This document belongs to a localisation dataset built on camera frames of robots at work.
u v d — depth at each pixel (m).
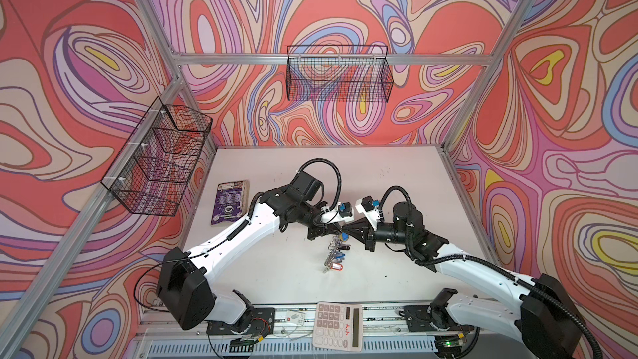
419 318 0.73
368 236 0.65
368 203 0.64
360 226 0.68
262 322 0.72
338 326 0.71
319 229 0.64
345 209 0.62
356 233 0.70
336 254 0.86
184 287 0.39
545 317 0.40
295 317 0.73
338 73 0.96
